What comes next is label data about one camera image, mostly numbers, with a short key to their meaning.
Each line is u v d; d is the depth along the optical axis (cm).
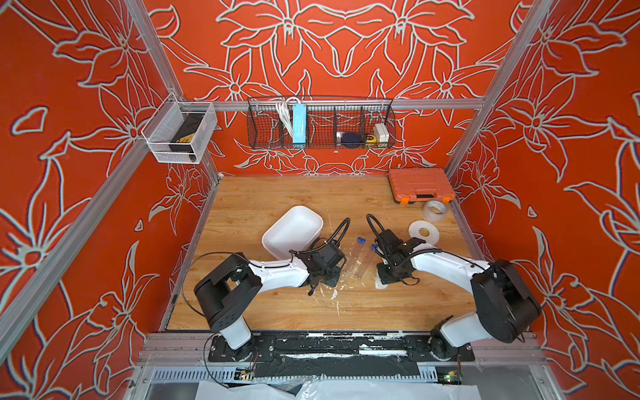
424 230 101
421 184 113
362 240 96
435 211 106
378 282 80
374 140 94
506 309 43
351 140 93
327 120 97
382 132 92
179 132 83
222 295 45
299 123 90
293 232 101
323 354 73
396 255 64
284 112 86
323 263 68
